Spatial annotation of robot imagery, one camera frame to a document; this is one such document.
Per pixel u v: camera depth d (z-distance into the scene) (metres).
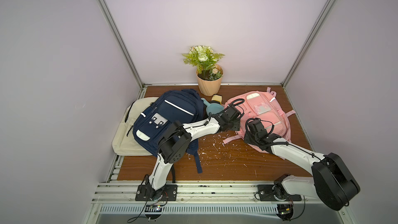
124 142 0.89
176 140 0.51
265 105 1.01
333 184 0.41
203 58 0.95
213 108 1.04
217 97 1.13
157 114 0.97
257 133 0.68
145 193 0.71
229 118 0.71
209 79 1.05
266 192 0.72
